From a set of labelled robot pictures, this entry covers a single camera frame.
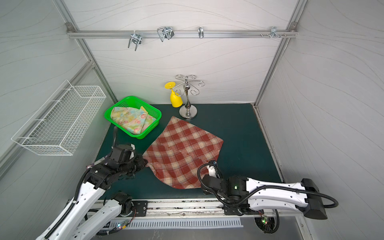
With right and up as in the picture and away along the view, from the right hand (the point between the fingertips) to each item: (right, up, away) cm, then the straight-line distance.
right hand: (202, 183), depth 75 cm
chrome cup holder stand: (-10, +39, +39) cm, 56 cm away
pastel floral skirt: (-48, +32, +33) cm, 66 cm away
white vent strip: (-39, -16, -6) cm, 43 cm away
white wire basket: (-68, +30, -6) cm, 74 cm away
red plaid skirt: (-13, +9, +17) cm, 23 cm away
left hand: (-29, +11, -1) cm, 31 cm away
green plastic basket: (-51, +46, +38) cm, 78 cm away
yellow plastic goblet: (-17, +46, +27) cm, 56 cm away
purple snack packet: (-65, +5, +12) cm, 67 cm away
